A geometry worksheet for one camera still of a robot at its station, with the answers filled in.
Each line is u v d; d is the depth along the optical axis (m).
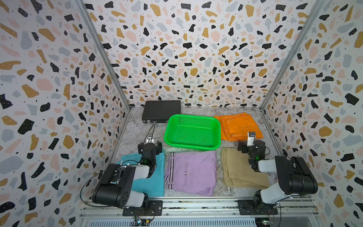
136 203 0.59
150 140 0.78
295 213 0.74
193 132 1.06
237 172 0.83
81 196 0.41
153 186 0.80
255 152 0.74
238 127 1.06
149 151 0.69
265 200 0.63
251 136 0.83
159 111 1.19
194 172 0.84
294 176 0.47
